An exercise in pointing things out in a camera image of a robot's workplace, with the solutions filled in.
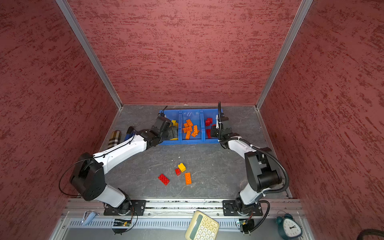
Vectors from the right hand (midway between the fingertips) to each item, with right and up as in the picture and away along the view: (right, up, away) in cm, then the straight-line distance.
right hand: (211, 131), depth 95 cm
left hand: (-26, -1, -7) cm, 27 cm away
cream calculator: (-7, -43, -27) cm, 51 cm away
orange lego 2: (-15, -27, -11) cm, 32 cm away
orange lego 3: (-10, -1, +5) cm, 11 cm away
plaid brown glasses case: (-64, -5, +2) cm, 65 cm away
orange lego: (-16, +4, +12) cm, 20 cm away
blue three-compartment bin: (-8, +9, +21) cm, 25 cm away
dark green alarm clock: (+32, -42, -28) cm, 60 cm away
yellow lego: (-18, -21, -9) cm, 29 cm away
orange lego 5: (-16, -3, +5) cm, 17 cm away
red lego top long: (-1, +6, +12) cm, 13 cm away
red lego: (-1, -2, +5) cm, 5 cm away
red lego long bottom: (-28, -26, -13) cm, 41 cm away
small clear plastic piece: (-62, -40, -25) cm, 78 cm away
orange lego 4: (-16, 0, +9) cm, 18 cm away
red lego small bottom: (-21, -23, -9) cm, 32 cm away
